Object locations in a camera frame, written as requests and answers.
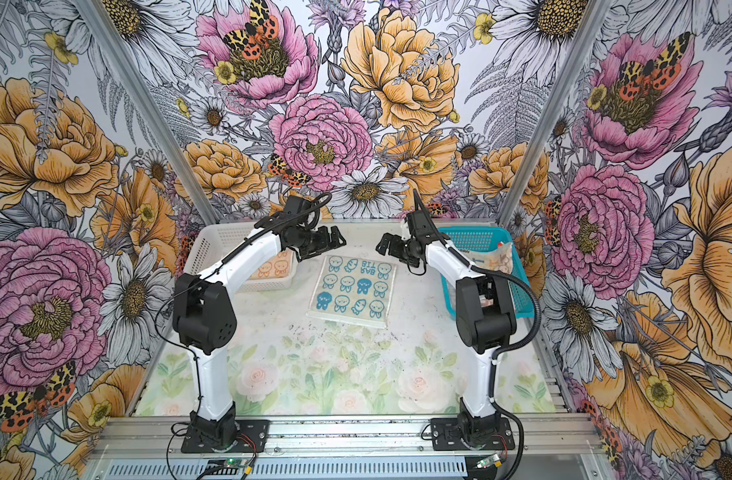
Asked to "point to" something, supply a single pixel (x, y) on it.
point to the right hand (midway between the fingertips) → (388, 258)
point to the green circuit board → (232, 462)
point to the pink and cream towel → (499, 258)
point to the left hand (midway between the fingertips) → (332, 253)
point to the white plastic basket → (206, 241)
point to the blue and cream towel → (353, 291)
